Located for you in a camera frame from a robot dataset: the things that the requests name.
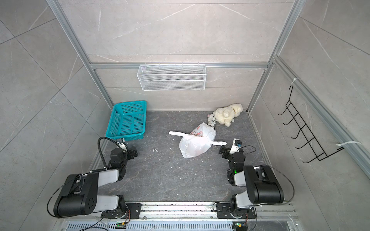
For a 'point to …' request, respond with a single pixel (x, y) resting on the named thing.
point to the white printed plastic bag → (198, 141)
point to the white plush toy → (226, 115)
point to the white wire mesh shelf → (172, 77)
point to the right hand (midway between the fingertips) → (230, 143)
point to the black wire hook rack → (311, 144)
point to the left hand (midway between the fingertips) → (127, 144)
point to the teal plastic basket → (127, 120)
